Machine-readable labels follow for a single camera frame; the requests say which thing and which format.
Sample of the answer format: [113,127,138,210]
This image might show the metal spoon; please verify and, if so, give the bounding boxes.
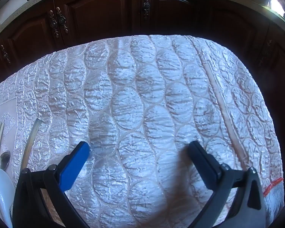
[0,150,11,171]

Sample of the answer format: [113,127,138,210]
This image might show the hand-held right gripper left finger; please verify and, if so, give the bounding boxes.
[12,141,91,228]

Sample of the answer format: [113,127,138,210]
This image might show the ornate metal cabinet handle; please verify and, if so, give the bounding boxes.
[56,7,69,33]
[142,0,150,21]
[49,10,59,37]
[0,45,12,64]

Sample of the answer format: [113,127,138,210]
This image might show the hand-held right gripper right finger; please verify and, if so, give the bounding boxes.
[188,141,269,228]

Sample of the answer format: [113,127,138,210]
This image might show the dark wooden base cabinets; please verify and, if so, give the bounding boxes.
[0,0,285,95]

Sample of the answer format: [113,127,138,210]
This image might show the quilted white tablecloth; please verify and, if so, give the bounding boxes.
[0,34,285,228]

